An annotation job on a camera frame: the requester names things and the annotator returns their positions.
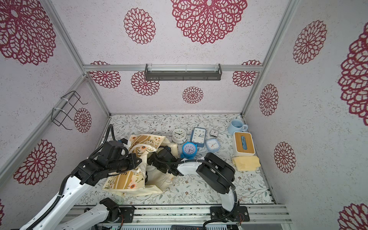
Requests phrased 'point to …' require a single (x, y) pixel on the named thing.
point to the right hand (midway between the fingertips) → (148, 162)
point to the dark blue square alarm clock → (198, 136)
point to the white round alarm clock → (179, 136)
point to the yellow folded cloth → (246, 163)
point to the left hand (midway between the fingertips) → (141, 162)
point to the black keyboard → (189, 227)
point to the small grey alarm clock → (214, 133)
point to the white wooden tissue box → (243, 144)
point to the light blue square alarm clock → (212, 145)
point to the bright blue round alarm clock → (189, 150)
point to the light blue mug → (236, 125)
